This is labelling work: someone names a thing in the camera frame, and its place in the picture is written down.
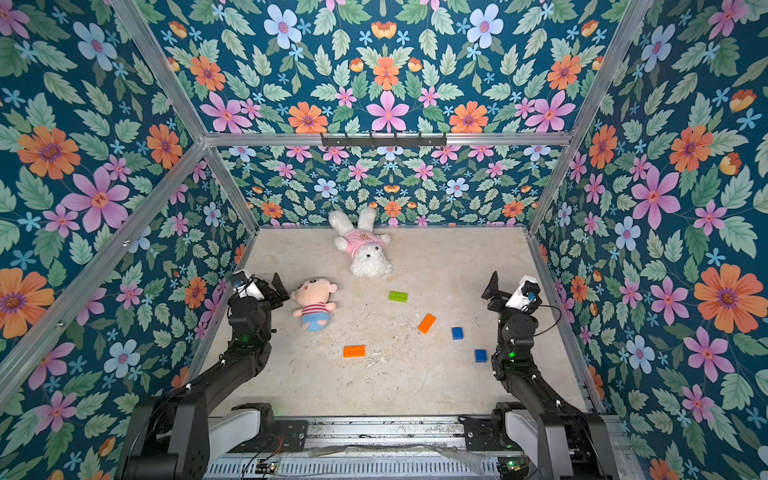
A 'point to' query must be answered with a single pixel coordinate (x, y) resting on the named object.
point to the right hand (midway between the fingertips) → (512, 276)
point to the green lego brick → (398, 296)
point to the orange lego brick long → (356, 351)
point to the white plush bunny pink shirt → (362, 243)
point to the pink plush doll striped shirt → (313, 295)
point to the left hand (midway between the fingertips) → (263, 277)
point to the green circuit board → (514, 466)
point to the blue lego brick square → (457, 333)
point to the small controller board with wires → (265, 467)
